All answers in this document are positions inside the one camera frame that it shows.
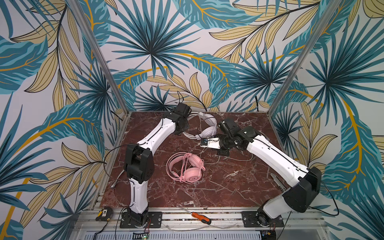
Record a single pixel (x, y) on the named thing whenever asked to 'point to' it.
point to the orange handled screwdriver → (203, 219)
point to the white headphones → (208, 132)
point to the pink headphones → (193, 173)
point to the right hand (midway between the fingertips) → (211, 146)
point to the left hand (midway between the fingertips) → (184, 127)
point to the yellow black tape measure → (105, 214)
